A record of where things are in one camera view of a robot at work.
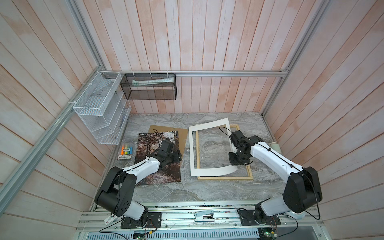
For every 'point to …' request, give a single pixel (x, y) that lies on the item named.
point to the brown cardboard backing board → (182, 135)
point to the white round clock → (296, 215)
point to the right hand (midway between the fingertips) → (233, 162)
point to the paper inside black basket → (136, 83)
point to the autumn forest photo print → (147, 143)
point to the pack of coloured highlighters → (126, 152)
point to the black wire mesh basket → (150, 86)
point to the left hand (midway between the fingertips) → (177, 158)
